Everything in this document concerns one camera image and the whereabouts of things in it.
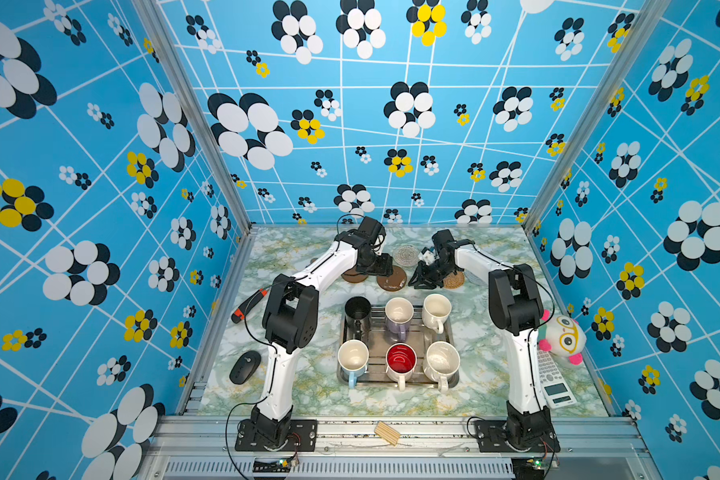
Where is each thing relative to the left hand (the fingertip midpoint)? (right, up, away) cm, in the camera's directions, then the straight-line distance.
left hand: (388, 269), depth 95 cm
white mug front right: (+15, -26, -11) cm, 32 cm away
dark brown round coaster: (-11, -1, -11) cm, 16 cm away
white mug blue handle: (-11, -25, -9) cm, 29 cm away
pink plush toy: (+49, -18, -13) cm, 53 cm away
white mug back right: (+15, -12, -3) cm, 20 cm away
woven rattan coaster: (+23, -5, +7) cm, 25 cm away
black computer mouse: (-41, -27, -12) cm, 51 cm away
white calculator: (+44, -32, -16) cm, 57 cm away
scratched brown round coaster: (+3, -5, +7) cm, 9 cm away
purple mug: (+3, -13, -4) cm, 14 cm away
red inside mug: (+3, -26, -11) cm, 28 cm away
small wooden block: (-2, -40, -22) cm, 45 cm away
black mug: (-10, -15, -2) cm, 18 cm away
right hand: (+10, -6, +8) cm, 14 cm away
